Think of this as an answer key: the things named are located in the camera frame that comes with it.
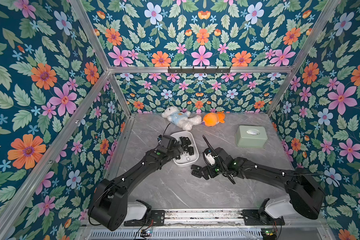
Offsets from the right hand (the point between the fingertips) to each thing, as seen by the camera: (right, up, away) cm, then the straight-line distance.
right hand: (205, 169), depth 83 cm
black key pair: (-8, +9, +13) cm, 18 cm away
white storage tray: (-14, +3, +11) cm, 18 cm away
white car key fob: (-12, +6, +13) cm, 18 cm away
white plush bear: (-14, +29, +21) cm, 39 cm away
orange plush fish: (+8, +30, +24) cm, 39 cm away
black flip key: (-13, +14, +18) cm, 26 cm away
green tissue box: (+31, +18, +13) cm, 38 cm away
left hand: (-15, +11, +3) cm, 19 cm away
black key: (-5, -4, +5) cm, 8 cm away
